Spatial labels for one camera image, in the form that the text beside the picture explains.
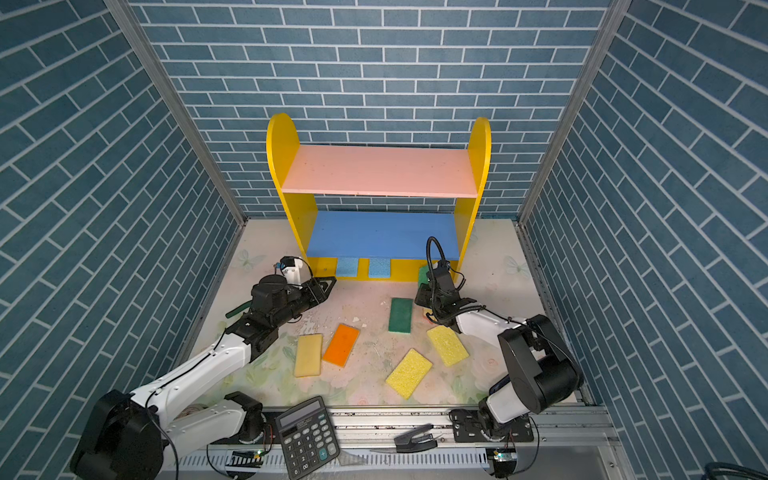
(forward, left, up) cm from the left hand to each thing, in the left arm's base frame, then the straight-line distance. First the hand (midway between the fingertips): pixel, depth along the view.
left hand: (334, 281), depth 80 cm
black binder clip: (-35, -20, -16) cm, 44 cm away
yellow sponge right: (-12, -33, -17) cm, 39 cm away
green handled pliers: (+2, +33, -19) cm, 38 cm away
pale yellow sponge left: (-15, +8, -17) cm, 24 cm away
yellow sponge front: (-20, -20, -17) cm, 33 cm away
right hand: (+6, -24, -12) cm, 27 cm away
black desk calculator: (-34, +5, -16) cm, 38 cm away
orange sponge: (-11, -1, -18) cm, 21 cm away
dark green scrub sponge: (-1, -19, -17) cm, 26 cm away
